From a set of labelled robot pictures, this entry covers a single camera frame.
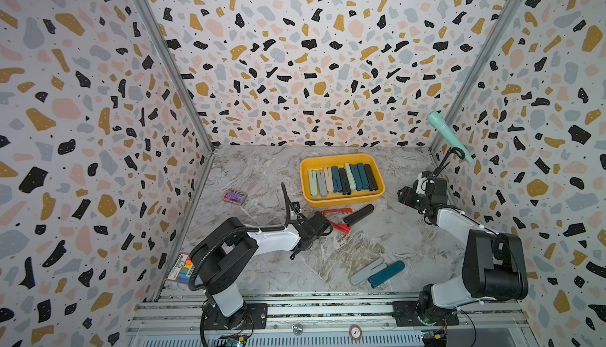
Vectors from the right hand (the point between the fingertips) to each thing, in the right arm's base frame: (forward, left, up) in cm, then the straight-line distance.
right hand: (411, 192), depth 94 cm
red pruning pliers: (-12, +28, -7) cm, 32 cm away
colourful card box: (0, +73, -5) cm, 73 cm away
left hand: (-14, +41, -7) cm, 43 cm away
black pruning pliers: (+7, +26, -5) cm, 27 cm away
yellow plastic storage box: (+2, +31, -8) cm, 32 cm away
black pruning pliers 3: (-6, +21, -8) cm, 23 cm away
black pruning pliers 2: (+12, +14, -5) cm, 19 cm away
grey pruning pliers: (+9, +36, -6) cm, 38 cm away
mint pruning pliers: (+9, +40, -6) cm, 41 cm away
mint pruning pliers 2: (+12, +23, -5) cm, 27 cm away
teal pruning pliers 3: (+13, +17, -6) cm, 22 cm away
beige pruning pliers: (+11, +33, -6) cm, 35 cm away
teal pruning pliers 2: (+12, +20, -6) cm, 24 cm away
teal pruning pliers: (+11, +30, -6) cm, 32 cm away
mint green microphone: (+13, -5, +25) cm, 29 cm away
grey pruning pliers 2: (-30, +21, -8) cm, 37 cm away
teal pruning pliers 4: (-29, +14, -8) cm, 33 cm away
